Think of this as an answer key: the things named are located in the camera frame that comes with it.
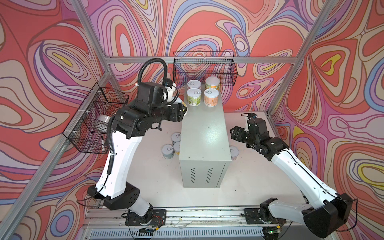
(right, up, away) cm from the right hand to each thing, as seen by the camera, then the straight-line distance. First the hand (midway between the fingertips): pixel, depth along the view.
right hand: (237, 134), depth 78 cm
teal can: (-39, -11, +13) cm, 42 cm away
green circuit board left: (-46, -47, -7) cm, 66 cm away
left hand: (-29, +13, -18) cm, 36 cm away
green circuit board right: (+15, -46, -8) cm, 49 cm away
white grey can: (+3, -12, +14) cm, 18 cm away
